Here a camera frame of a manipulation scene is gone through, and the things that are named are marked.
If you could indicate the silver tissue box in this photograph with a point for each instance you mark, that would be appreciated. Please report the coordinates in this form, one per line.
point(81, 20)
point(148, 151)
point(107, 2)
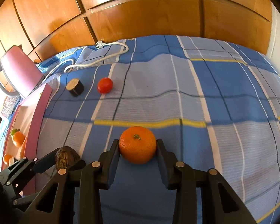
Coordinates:
point(9, 106)

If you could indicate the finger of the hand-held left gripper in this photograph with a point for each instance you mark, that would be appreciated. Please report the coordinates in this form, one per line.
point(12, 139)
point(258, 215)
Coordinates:
point(44, 164)
point(78, 164)

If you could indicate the blue plaid blanket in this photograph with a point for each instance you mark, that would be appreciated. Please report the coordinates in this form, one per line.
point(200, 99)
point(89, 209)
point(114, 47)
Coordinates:
point(200, 121)

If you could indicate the dark brown wrinkled fruit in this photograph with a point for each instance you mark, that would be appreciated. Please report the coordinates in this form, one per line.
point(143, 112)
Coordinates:
point(65, 158)

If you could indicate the pink electric kettle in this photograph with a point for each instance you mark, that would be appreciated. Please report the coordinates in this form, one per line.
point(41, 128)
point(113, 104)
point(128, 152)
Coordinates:
point(21, 72)

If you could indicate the red tomato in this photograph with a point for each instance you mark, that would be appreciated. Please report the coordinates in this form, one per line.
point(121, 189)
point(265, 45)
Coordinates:
point(105, 85)

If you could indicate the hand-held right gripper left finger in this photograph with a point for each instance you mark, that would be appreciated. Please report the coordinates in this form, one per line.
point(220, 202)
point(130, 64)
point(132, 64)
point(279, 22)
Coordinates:
point(112, 168)

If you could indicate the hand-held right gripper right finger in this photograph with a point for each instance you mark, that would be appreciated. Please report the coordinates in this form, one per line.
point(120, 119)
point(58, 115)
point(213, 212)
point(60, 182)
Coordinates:
point(162, 165)

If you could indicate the orange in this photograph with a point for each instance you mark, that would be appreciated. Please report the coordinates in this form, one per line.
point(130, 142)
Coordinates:
point(137, 144)
point(6, 158)
point(18, 140)

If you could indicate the wooden wardrobe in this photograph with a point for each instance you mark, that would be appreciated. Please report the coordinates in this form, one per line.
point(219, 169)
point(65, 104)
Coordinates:
point(142, 16)

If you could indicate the orange carrot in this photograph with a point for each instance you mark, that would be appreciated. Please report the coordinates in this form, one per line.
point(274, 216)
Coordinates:
point(23, 150)

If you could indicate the pink rimmed white tray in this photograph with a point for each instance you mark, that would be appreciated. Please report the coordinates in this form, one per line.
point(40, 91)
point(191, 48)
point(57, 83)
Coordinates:
point(40, 112)

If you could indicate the green lime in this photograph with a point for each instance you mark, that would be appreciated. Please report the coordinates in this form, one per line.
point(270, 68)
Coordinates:
point(13, 132)

